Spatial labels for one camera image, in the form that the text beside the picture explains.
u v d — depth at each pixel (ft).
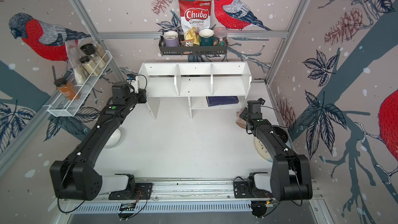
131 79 2.28
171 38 2.62
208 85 2.81
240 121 2.99
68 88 2.17
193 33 2.73
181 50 2.92
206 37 2.66
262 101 2.50
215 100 2.98
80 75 2.31
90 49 2.61
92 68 2.55
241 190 2.39
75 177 1.29
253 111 2.20
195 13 2.55
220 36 2.81
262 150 2.81
